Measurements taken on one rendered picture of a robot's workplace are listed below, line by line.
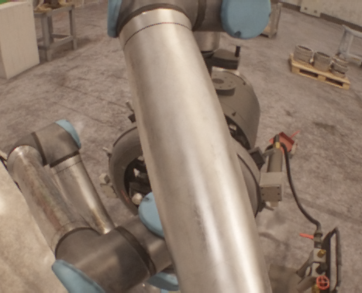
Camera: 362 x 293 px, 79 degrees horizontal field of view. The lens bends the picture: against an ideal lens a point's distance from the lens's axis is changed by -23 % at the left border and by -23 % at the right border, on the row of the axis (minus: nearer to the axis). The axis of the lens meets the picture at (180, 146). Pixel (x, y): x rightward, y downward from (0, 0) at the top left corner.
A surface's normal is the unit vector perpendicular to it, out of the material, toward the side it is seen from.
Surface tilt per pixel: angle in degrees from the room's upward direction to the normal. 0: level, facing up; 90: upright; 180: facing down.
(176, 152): 45
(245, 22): 90
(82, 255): 18
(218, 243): 35
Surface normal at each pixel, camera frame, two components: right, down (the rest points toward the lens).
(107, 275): 0.48, -0.30
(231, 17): 0.42, 0.59
